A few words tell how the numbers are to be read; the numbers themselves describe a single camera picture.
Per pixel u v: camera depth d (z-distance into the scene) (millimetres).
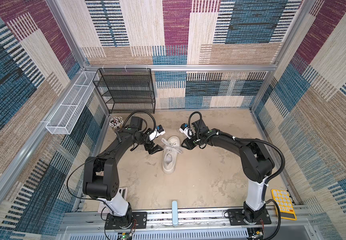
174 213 731
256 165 510
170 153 892
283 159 463
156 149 786
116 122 893
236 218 728
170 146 920
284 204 767
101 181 452
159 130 775
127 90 1110
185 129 850
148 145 793
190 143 833
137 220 730
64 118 937
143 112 730
